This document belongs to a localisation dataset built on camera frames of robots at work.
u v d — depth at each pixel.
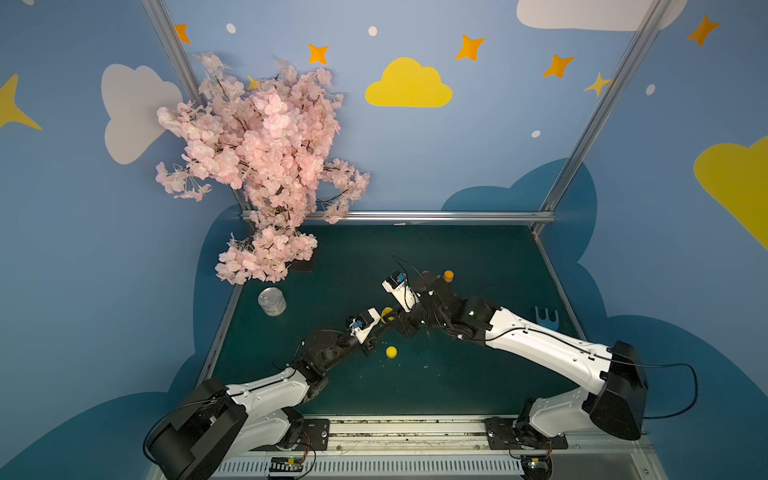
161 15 0.69
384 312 0.74
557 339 0.47
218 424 0.42
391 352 0.88
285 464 0.73
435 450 0.73
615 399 0.39
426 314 0.62
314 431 0.75
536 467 0.73
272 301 0.93
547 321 0.95
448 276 1.04
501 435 0.75
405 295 0.63
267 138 0.63
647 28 0.72
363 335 0.68
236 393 0.47
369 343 0.69
